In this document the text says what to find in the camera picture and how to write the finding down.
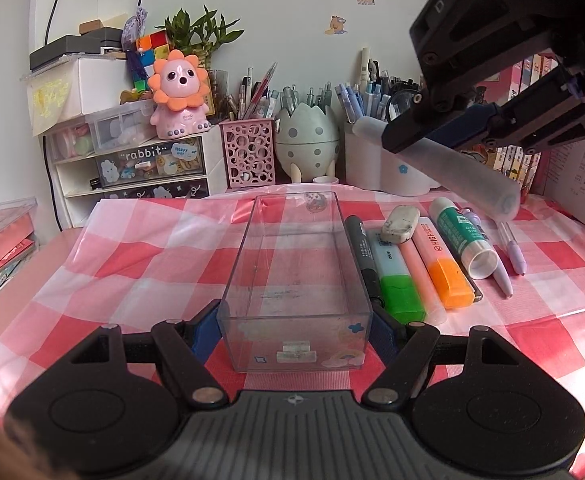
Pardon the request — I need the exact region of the frosted translucent tube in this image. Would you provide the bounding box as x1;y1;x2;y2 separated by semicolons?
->
352;117;521;222

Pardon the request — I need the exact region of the pink highlighter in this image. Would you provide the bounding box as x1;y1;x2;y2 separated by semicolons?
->
399;240;447;326

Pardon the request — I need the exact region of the green highlighter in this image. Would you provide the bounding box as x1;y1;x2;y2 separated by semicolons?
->
366;228;426;324

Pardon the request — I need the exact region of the white eraser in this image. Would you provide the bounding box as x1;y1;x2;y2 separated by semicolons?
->
381;205;421;244

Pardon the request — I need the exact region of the purple pen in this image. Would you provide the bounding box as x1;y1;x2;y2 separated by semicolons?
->
462;208;527;298

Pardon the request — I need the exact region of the black marker pen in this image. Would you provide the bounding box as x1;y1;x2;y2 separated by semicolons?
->
345;214;383;306

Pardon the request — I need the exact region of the orange highlighter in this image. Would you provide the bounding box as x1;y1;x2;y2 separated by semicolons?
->
412;217;475;310

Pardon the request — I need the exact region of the clear plastic organizer box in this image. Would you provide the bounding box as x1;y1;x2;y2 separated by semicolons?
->
218;192;373;373

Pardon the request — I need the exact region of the green white glue stick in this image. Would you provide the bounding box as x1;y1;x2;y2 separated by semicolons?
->
429;197;499;280

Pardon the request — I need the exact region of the magnifying glass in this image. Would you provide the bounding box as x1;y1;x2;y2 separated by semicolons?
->
386;88;419;122

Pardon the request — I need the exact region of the row of books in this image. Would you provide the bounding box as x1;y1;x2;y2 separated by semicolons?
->
464;52;562;204

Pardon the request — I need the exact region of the red white checkered tablecloth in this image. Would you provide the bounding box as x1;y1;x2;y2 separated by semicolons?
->
0;184;585;478

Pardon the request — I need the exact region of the egg shaped pen holder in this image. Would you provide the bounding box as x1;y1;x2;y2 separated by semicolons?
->
275;103;340;183

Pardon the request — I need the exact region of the pink perforated pen holder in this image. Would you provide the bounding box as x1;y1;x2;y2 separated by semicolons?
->
220;118;275;188

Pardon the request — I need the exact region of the white drawer organizer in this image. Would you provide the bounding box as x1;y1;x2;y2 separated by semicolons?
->
42;100;227;228

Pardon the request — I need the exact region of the bamboo plant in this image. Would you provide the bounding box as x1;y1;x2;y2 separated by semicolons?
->
157;4;244;70

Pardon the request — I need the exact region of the pink lion toy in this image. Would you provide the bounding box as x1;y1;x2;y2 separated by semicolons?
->
148;50;211;140

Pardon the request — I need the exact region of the rubiks cube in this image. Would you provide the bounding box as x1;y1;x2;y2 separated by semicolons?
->
125;29;170;92

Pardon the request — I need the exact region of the black box on organizer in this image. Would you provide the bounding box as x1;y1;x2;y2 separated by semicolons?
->
29;27;122;72

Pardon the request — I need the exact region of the black cable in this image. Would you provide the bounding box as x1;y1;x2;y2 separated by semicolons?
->
43;0;77;47

